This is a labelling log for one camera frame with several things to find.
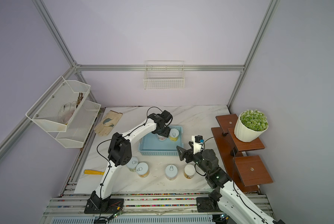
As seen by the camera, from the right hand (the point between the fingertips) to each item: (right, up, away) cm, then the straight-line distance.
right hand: (184, 146), depth 77 cm
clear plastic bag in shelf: (-67, +20, +1) cm, 70 cm away
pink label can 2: (-7, -16, +4) cm, 18 cm away
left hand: (-14, +5, +20) cm, 25 cm away
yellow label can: (-6, +4, +19) cm, 20 cm away
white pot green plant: (+31, +12, -11) cm, 35 cm away
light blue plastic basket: (-23, -3, +22) cm, 32 cm away
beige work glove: (-60, +9, +31) cm, 68 cm away
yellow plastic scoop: (-56, -18, +9) cm, 59 cm away
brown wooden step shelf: (+30, -11, -7) cm, 33 cm away
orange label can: (-24, -15, +5) cm, 29 cm away
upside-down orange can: (+4, -15, +3) cm, 16 cm away
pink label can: (-14, +2, +19) cm, 24 cm away
